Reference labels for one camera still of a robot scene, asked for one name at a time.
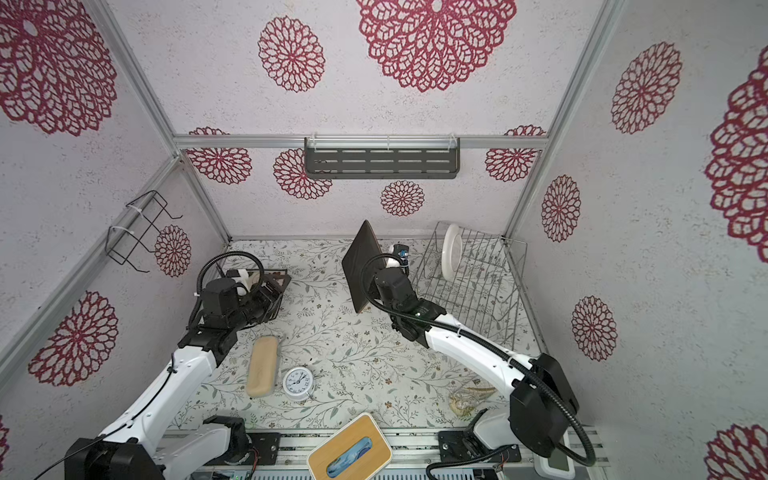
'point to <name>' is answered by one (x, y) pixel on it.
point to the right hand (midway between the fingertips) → (375, 265)
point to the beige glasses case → (262, 366)
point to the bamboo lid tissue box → (353, 453)
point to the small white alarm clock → (297, 383)
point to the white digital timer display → (558, 466)
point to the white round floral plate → (452, 254)
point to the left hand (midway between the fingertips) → (287, 291)
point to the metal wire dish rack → (475, 277)
